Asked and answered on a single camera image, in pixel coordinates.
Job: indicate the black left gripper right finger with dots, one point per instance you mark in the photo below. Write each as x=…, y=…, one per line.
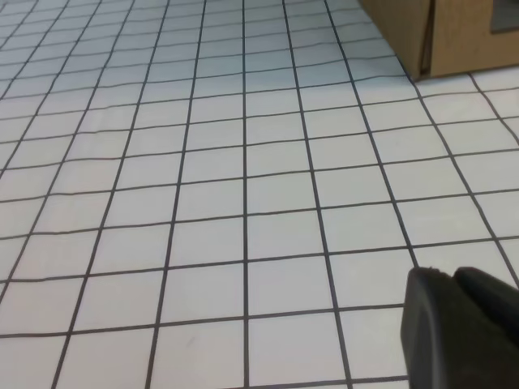
x=496, y=299

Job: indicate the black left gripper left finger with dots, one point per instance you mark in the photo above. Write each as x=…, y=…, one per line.
x=448, y=342

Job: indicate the brown cardboard shoebox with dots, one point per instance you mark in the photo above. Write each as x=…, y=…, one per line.
x=436, y=38

